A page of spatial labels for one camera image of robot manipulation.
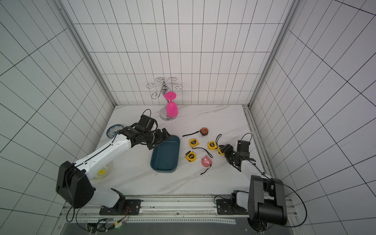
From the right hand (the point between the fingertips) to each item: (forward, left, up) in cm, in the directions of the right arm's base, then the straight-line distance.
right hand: (218, 148), depth 91 cm
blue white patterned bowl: (+9, +73, +1) cm, 74 cm away
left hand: (-4, +32, +12) cm, 35 cm away
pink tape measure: (-9, +7, -2) cm, 11 cm away
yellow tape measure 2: (-6, +17, -1) cm, 18 cm away
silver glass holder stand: (+29, +35, +25) cm, 52 cm away
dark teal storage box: (-8, +33, 0) cm, 34 cm away
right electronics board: (-38, -16, -2) cm, 41 cm away
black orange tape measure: (+13, +9, 0) cm, 16 cm away
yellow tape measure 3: (-1, -1, -2) cm, 3 cm away
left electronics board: (-42, +49, -1) cm, 65 cm away
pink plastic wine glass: (+19, +31, +17) cm, 40 cm away
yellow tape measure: (+3, +3, -2) cm, 5 cm away
